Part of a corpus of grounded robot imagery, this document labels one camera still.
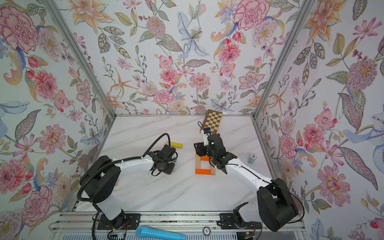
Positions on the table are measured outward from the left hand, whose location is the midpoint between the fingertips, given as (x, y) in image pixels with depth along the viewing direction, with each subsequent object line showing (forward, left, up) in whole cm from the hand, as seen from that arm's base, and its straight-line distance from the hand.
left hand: (173, 167), depth 92 cm
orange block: (-3, -18, +18) cm, 25 cm away
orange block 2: (-3, -18, 0) cm, 18 cm away
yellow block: (+17, -1, -1) cm, 17 cm away
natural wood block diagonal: (-2, -24, +1) cm, 25 cm away
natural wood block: (+3, -16, 0) cm, 16 cm away
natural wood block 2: (+8, +3, +16) cm, 18 cm away
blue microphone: (-33, +10, +3) cm, 35 cm away
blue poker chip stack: (+3, -48, +5) cm, 48 cm away
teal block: (-2, -3, +14) cm, 14 cm away
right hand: (+9, -15, +15) cm, 23 cm away
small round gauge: (-33, -18, 0) cm, 38 cm away
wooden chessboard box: (+37, -27, +2) cm, 46 cm away
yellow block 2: (-1, -14, +17) cm, 22 cm away
